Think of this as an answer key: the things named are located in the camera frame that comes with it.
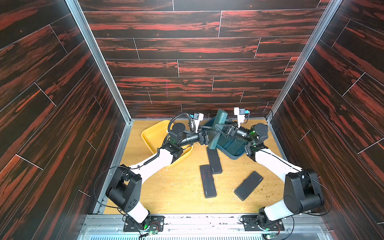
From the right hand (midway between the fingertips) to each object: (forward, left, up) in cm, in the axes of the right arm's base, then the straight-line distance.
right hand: (218, 121), depth 72 cm
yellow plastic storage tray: (+13, +41, -29) cm, 52 cm away
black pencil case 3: (-19, -21, -33) cm, 44 cm away
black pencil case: (-4, -2, -32) cm, 33 cm away
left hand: (-5, +1, -2) cm, 6 cm away
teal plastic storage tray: (+7, -15, -32) cm, 36 cm away
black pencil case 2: (-16, +3, -34) cm, 38 cm away
